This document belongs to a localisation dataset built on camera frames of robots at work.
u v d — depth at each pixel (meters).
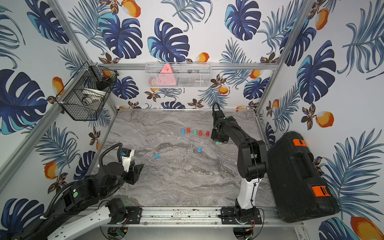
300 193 0.63
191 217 0.76
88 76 0.88
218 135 0.82
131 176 0.59
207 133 1.06
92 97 0.82
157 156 0.97
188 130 1.07
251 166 0.51
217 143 0.94
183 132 1.06
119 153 0.54
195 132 1.05
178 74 0.93
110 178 0.48
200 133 1.06
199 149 0.97
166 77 0.90
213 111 0.79
